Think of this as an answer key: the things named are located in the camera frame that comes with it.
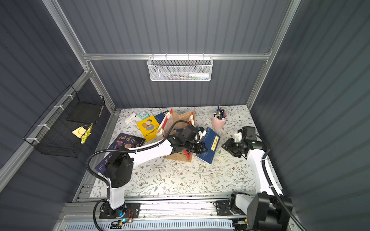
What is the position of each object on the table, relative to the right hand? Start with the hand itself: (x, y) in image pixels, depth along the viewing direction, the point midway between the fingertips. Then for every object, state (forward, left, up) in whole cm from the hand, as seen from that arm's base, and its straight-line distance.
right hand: (227, 147), depth 81 cm
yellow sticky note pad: (+1, +78, +12) cm, 79 cm away
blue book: (+37, +46, -16) cm, 61 cm away
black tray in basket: (+14, +81, +14) cm, 83 cm away
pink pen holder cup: (+24, +1, -3) cm, 25 cm away
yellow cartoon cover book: (+24, +52, -13) cm, 59 cm away
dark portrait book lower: (-8, +75, -12) cm, 77 cm away
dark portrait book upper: (+11, +69, -13) cm, 71 cm away
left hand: (-4, +10, 0) cm, 10 cm away
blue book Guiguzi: (+5, +9, 0) cm, 10 cm away
